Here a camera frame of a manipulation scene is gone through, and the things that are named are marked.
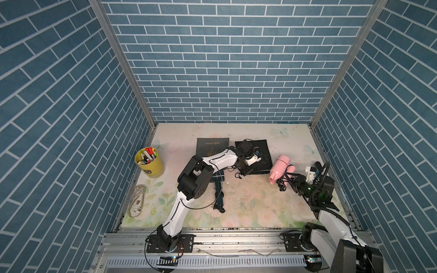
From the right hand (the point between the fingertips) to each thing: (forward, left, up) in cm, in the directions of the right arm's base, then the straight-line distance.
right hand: (288, 176), depth 84 cm
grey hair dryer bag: (+23, +44, -9) cm, 50 cm away
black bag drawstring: (+2, +24, -9) cm, 26 cm away
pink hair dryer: (+2, +3, +1) cm, 4 cm away
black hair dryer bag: (+25, +11, -11) cm, 29 cm away
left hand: (+6, +17, -9) cm, 20 cm away
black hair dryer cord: (-5, +4, +1) cm, 6 cm away
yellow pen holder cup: (+3, +74, +2) cm, 74 cm away
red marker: (+6, +72, +5) cm, 73 cm away
